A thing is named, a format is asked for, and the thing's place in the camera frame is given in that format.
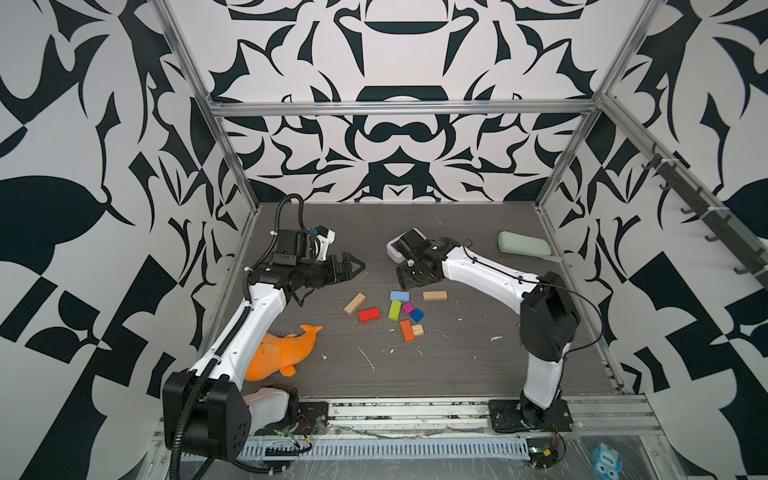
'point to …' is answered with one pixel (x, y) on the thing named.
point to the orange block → (407, 330)
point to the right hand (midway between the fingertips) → (411, 277)
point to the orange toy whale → (279, 353)
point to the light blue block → (400, 295)
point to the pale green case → (521, 244)
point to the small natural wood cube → (418, 329)
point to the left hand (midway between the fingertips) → (353, 264)
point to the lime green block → (394, 310)
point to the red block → (369, 314)
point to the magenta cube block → (408, 308)
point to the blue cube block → (417, 315)
